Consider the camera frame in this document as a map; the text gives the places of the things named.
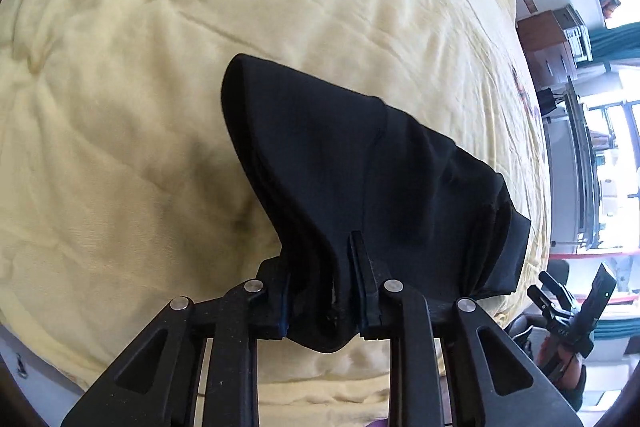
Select white printer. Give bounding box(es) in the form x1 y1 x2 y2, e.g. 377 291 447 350
553 4 592 63

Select yellow cartoon bed cover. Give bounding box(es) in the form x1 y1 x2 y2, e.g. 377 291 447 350
0 0 551 427

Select black pants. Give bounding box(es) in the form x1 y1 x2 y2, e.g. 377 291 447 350
221 54 530 353

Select person right hand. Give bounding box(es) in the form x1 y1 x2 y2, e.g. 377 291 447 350
536 335 587 412

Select brown wooden dresser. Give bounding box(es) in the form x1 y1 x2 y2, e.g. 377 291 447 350
516 11 577 89

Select black bag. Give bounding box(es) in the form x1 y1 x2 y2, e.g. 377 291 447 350
536 88 558 117

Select teal curtain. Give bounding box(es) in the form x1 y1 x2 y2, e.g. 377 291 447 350
577 22 640 68

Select long window desk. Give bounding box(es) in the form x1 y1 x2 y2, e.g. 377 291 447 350
542 81 600 258

